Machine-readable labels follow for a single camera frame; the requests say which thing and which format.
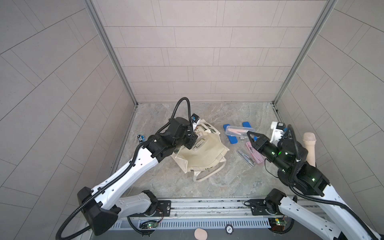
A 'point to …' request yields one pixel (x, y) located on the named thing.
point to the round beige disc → (200, 234)
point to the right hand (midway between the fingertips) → (243, 135)
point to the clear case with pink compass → (238, 131)
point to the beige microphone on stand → (309, 140)
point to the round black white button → (229, 229)
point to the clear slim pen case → (248, 160)
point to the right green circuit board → (277, 224)
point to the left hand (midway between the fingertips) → (196, 132)
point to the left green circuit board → (148, 224)
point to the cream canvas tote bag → (207, 155)
